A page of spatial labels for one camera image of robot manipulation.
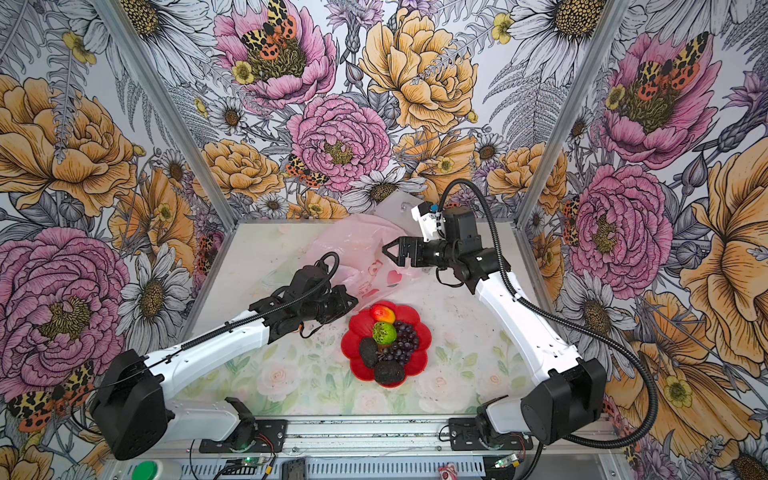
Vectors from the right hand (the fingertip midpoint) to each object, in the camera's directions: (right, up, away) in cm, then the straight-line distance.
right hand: (398, 259), depth 74 cm
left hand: (-11, -14, +7) cm, 19 cm away
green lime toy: (-4, -21, +11) cm, 24 cm away
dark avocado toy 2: (-2, -29, +3) cm, 29 cm away
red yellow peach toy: (-4, -17, +16) cm, 23 cm away
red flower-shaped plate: (+6, -29, +10) cm, 31 cm away
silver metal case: (+1, +17, +34) cm, 38 cm away
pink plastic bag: (-14, +2, +20) cm, 25 cm away
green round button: (-53, -44, -11) cm, 69 cm away
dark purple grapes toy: (+3, -24, +12) cm, 27 cm away
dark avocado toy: (-8, -26, +10) cm, 29 cm away
